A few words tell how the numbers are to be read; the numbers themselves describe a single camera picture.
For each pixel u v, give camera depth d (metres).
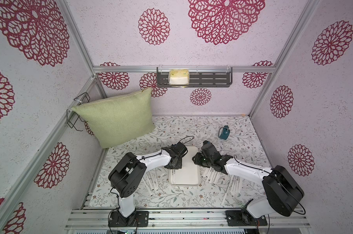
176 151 0.73
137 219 0.73
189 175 0.90
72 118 0.73
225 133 1.00
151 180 0.87
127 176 0.47
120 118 0.81
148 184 0.85
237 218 0.73
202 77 0.94
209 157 0.68
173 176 0.88
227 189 0.83
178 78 0.90
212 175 0.88
